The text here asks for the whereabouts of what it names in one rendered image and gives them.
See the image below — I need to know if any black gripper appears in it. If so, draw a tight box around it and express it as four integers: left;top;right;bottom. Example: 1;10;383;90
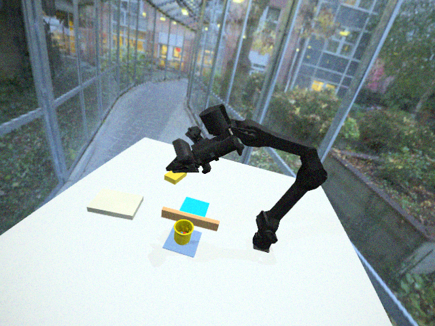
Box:
166;138;221;174

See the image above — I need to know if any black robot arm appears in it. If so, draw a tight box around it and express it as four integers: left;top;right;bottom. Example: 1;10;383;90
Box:
185;103;327;253

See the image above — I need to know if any yellow cup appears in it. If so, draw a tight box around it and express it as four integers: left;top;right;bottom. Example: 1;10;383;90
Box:
173;219;194;245

